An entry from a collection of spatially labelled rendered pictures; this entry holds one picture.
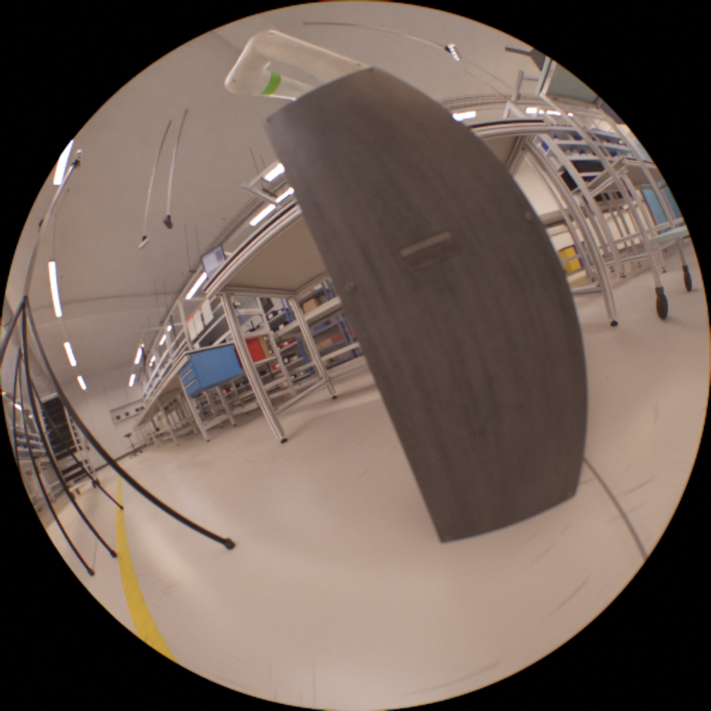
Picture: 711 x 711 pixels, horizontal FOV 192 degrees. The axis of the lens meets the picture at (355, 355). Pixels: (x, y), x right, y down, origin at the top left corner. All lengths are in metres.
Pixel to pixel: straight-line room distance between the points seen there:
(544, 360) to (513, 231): 0.13
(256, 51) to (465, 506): 1.17
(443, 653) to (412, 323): 0.40
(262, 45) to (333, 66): 0.28
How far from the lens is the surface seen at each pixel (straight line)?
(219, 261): 2.51
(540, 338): 0.24
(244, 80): 0.94
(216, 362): 2.34
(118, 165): 3.99
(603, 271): 1.17
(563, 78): 1.42
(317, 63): 0.77
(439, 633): 0.35
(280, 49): 0.86
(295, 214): 0.93
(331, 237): 0.23
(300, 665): 0.41
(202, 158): 3.96
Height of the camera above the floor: 0.35
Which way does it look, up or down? 3 degrees down
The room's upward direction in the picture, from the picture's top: 23 degrees counter-clockwise
